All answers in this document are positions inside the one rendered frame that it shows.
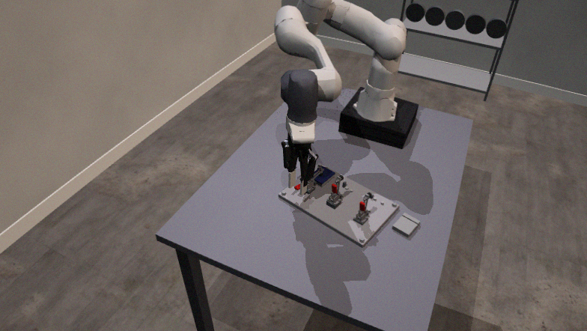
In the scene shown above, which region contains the blue rectangular block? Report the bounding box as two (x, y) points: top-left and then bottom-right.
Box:
(314, 166), (335, 186)

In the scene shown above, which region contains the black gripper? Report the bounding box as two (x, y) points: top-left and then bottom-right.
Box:
(282, 133), (318, 195)

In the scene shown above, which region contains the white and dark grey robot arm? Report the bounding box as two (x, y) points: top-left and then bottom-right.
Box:
(274, 0), (407, 144)

